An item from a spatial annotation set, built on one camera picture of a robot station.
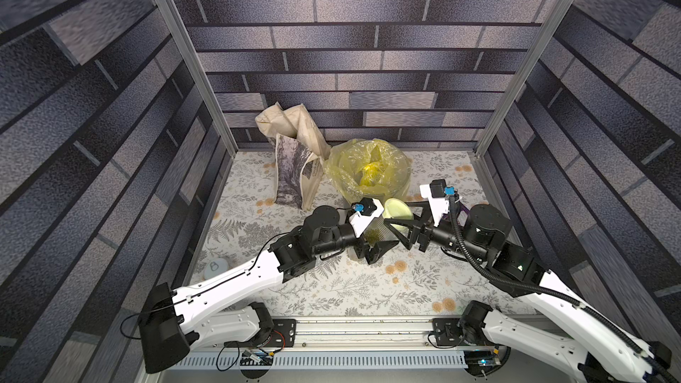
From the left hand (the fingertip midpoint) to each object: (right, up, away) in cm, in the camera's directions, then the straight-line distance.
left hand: (388, 225), depth 63 cm
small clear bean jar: (-9, -6, -3) cm, 11 cm away
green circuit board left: (-36, -38, +8) cm, 53 cm away
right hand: (0, +4, -3) cm, 5 cm away
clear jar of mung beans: (-2, -1, +1) cm, 3 cm away
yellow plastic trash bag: (-2, +15, +27) cm, 31 cm away
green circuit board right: (+27, -39, +7) cm, 47 cm away
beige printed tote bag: (-26, +19, +23) cm, 39 cm away
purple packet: (+35, -1, +35) cm, 50 cm away
